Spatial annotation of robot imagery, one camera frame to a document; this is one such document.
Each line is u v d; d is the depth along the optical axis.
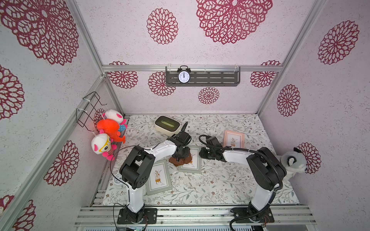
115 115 0.94
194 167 0.90
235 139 1.04
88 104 0.78
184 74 0.90
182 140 0.75
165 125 1.06
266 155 0.51
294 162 0.73
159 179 0.85
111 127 0.90
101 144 0.79
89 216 0.75
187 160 0.90
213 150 0.76
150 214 0.73
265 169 0.49
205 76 0.95
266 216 0.72
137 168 0.49
